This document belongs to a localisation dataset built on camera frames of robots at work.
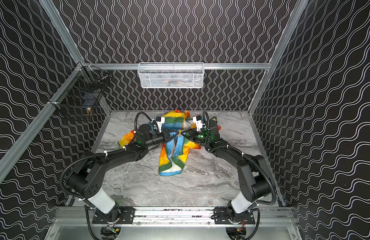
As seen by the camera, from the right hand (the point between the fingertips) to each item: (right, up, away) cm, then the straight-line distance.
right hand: (182, 133), depth 84 cm
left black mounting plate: (-27, -41, -10) cm, 50 cm away
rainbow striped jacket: (-4, -9, +3) cm, 10 cm away
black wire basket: (-65, +28, +14) cm, 72 cm away
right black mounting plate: (+19, -41, -11) cm, 46 cm away
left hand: (+1, 0, -6) cm, 6 cm away
